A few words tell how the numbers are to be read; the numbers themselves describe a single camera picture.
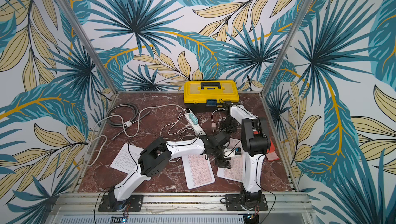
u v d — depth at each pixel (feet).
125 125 3.20
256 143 1.83
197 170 2.75
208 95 3.16
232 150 2.46
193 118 3.19
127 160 2.81
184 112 3.50
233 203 2.40
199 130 3.20
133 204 2.40
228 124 2.82
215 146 2.41
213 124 3.23
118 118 3.36
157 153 1.96
